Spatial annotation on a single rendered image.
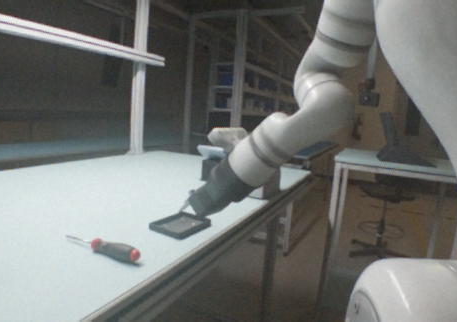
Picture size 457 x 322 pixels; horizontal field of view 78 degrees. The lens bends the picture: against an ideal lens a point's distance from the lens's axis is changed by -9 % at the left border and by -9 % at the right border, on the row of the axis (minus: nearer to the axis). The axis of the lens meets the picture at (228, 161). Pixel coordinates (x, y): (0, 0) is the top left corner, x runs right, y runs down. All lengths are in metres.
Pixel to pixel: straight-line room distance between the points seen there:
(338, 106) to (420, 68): 0.23
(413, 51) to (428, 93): 0.02
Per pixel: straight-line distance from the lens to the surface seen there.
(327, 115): 0.41
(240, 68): 2.89
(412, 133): 6.66
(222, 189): 0.50
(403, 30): 0.19
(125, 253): 0.51
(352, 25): 0.38
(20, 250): 0.60
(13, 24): 1.25
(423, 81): 0.19
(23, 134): 4.05
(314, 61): 0.44
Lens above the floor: 1.24
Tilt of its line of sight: 9 degrees down
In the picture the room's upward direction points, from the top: 4 degrees clockwise
